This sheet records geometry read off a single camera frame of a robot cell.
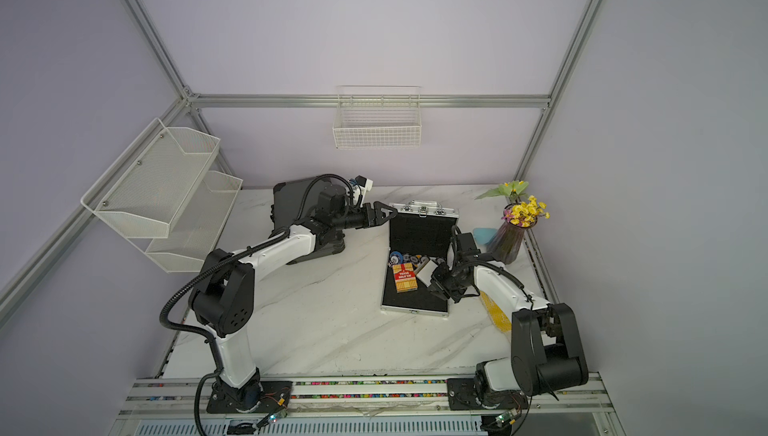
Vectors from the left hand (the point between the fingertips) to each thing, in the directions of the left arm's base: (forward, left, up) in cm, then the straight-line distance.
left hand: (391, 214), depth 85 cm
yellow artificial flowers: (-1, -38, +4) cm, 38 cm away
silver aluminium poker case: (-5, -8, 0) cm, 10 cm away
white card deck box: (-9, -11, -18) cm, 23 cm away
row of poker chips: (-4, -3, -17) cm, 18 cm away
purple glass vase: (-3, -36, -10) cm, 37 cm away
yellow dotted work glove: (-22, -31, -20) cm, 43 cm away
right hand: (-16, -12, -16) cm, 26 cm away
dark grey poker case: (+16, +34, -12) cm, 39 cm away
